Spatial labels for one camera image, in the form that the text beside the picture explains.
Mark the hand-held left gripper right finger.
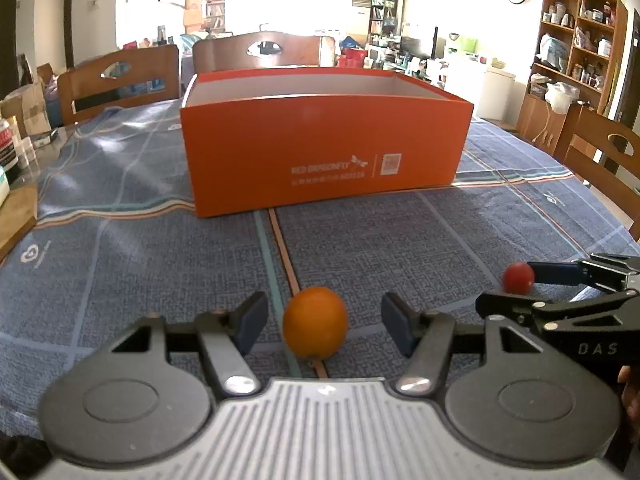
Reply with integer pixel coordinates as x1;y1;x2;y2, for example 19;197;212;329
381;292;546;396

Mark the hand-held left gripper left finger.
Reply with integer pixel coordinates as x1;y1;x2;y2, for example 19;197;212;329
107;291;271;396

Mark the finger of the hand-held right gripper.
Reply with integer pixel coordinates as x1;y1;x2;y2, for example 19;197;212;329
475;290;640;332
527;254;640;291

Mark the red cherry tomato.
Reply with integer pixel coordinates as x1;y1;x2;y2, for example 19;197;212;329
501;261;536;295

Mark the large orange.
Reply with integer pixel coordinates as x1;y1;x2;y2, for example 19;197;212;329
282;287;349;361

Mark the orange cardboard box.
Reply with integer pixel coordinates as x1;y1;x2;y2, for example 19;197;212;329
180;67;475;218

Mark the blue patterned tablecloth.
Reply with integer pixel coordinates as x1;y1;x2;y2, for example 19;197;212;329
0;97;640;441

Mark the wooden chair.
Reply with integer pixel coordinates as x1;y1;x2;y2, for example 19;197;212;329
192;31;337;75
56;44;181;126
551;105;640;241

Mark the white plastic bag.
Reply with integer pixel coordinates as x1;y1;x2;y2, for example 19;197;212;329
545;81;582;114

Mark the white chest freezer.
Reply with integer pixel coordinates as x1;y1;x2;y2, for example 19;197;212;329
442;54;516;121

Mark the blue plastic bag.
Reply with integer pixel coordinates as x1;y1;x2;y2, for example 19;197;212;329
537;34;571;68

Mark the wooden bookshelf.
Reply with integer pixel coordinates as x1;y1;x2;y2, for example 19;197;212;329
517;0;630;151

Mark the green box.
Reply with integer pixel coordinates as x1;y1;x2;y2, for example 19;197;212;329
445;34;478;56

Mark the wooden board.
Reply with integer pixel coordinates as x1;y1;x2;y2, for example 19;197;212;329
0;182;40;261

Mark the black television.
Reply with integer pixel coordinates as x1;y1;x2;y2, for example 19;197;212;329
400;25;440;61

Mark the red label jar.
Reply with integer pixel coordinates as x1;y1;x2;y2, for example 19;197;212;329
0;122;20;173

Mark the brown cardboard box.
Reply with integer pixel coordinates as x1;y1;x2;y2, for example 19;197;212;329
0;82;51;136

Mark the tall dark bookshelf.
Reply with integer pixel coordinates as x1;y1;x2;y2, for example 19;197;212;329
368;0;407;48

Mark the beige standing air conditioner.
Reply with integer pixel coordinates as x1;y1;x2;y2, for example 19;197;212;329
351;0;372;36

